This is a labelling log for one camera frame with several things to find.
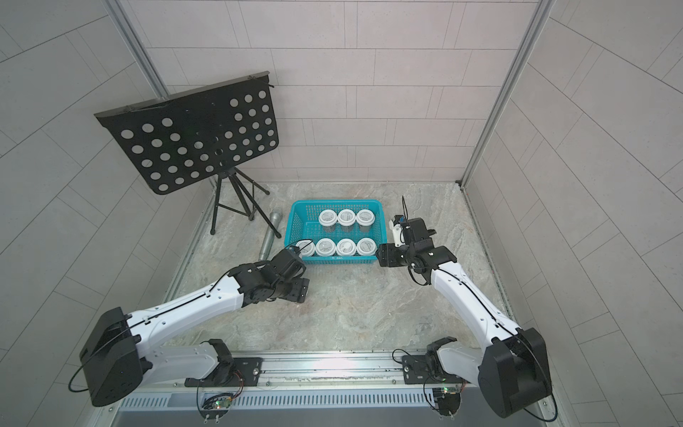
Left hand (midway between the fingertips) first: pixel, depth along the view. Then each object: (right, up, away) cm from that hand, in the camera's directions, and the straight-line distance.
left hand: (304, 286), depth 81 cm
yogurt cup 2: (+13, +20, +15) cm, 28 cm away
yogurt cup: (+6, +20, +15) cm, 26 cm away
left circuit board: (-18, -24, -17) cm, 35 cm away
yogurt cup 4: (+6, +11, +8) cm, 14 cm away
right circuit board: (+40, -25, -13) cm, 49 cm away
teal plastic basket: (+8, +15, +20) cm, 27 cm away
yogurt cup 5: (+13, +11, +8) cm, 19 cm away
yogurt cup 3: (+19, +20, +15) cm, 32 cm away
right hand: (+25, +11, +1) cm, 28 cm away
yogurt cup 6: (+19, +11, +8) cm, 24 cm away
